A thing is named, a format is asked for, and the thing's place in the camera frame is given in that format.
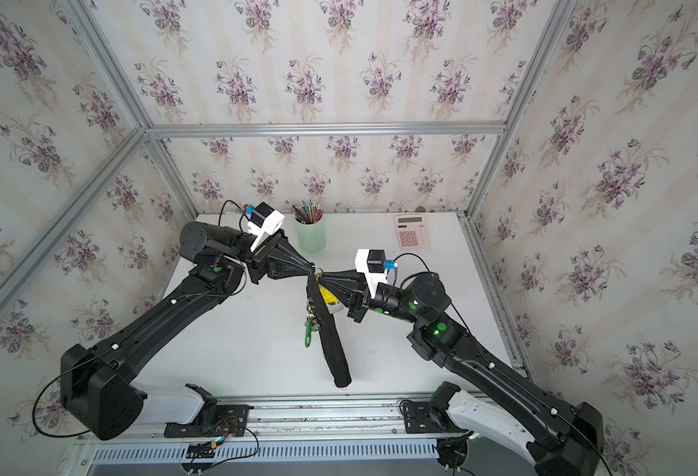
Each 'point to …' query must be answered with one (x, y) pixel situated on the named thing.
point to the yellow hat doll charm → (331, 301)
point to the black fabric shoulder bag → (338, 365)
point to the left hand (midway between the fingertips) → (311, 282)
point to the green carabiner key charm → (311, 324)
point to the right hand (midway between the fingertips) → (327, 279)
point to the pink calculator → (411, 232)
